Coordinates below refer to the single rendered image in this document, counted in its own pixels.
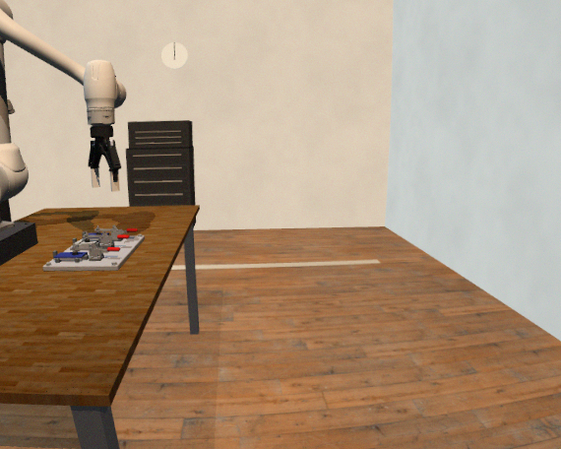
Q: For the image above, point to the blue rectangular block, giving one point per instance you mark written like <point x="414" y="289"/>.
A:
<point x="70" y="256"/>

